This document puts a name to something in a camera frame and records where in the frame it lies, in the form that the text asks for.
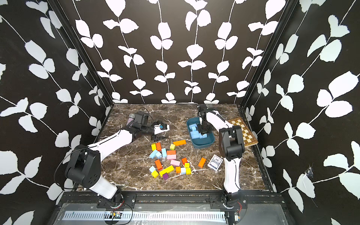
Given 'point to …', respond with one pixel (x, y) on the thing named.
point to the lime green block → (172, 146)
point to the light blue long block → (155, 153)
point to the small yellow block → (154, 174)
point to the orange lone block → (202, 162)
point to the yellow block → (153, 146)
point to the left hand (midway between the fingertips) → (167, 128)
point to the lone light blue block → (193, 126)
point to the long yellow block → (167, 170)
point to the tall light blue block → (164, 152)
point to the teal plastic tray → (199, 143)
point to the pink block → (175, 162)
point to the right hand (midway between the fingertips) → (203, 130)
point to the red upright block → (158, 146)
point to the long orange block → (180, 142)
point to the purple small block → (165, 176)
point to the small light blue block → (152, 169)
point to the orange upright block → (159, 165)
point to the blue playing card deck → (215, 162)
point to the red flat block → (171, 152)
